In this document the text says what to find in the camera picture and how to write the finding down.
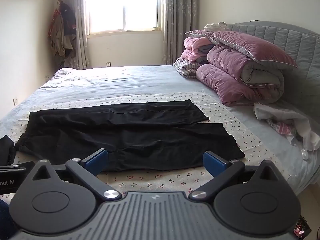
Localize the cherry print bed sheet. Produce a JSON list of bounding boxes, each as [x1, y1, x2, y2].
[[0, 90, 288, 200]]

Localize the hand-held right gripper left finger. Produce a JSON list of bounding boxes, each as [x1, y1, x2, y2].
[[32, 148, 121, 201]]

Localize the printed photo card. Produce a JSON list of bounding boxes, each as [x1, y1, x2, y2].
[[292, 216, 312, 239]]

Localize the light blue bed sheet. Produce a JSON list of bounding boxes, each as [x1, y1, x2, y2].
[[0, 65, 320, 195]]

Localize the dark cloth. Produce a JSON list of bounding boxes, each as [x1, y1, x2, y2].
[[0, 135, 16, 167]]

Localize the white cloth on headboard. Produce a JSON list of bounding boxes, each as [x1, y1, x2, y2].
[[203, 22, 232, 32]]

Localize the window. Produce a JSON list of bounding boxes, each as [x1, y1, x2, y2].
[[85, 0, 164, 34]]

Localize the grey star print curtain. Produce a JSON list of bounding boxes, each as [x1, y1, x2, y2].
[[162, 0, 200, 65], [61, 0, 90, 70]]

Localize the grey padded headboard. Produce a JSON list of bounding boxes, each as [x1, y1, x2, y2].
[[226, 21, 320, 140]]

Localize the pink striped cloth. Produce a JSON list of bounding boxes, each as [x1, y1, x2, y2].
[[266, 119, 293, 135]]

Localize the black pants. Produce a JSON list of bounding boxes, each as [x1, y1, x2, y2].
[[14, 99, 245, 172]]

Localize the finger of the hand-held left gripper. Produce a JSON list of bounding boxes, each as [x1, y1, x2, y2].
[[0, 161, 35, 172]]

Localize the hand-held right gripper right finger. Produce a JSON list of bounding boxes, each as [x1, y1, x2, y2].
[[188, 151, 278, 202]]

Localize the grey striped folded cloth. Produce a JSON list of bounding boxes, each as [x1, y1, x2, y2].
[[173, 57, 203, 79]]

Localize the crumpled white cloth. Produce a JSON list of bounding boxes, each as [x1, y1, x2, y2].
[[254, 102, 320, 153]]

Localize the pink pillow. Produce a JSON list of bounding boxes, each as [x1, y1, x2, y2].
[[210, 31, 298, 69]]

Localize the large folded pink quilt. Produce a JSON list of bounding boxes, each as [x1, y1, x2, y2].
[[196, 44, 285, 106]]

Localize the hanging clothes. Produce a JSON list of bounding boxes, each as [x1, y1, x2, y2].
[[48, 0, 77, 58]]

